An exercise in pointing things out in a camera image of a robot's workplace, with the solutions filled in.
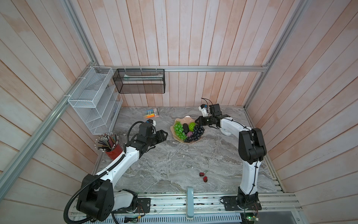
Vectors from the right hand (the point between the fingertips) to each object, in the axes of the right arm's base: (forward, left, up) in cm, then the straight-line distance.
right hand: (195, 120), depth 100 cm
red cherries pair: (-38, -5, -8) cm, 39 cm away
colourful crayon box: (+13, +35, -7) cm, 38 cm away
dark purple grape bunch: (-10, -2, 0) cm, 10 cm away
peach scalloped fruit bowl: (+5, +6, -5) cm, 9 cm away
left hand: (-18, +20, +6) cm, 28 cm away
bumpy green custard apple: (-4, +3, -2) cm, 6 cm away
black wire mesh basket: (+25, +42, +17) cm, 51 cm away
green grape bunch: (-7, +12, -3) cm, 14 cm away
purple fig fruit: (-10, +4, -4) cm, 11 cm away
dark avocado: (-4, +6, -5) cm, 9 cm away
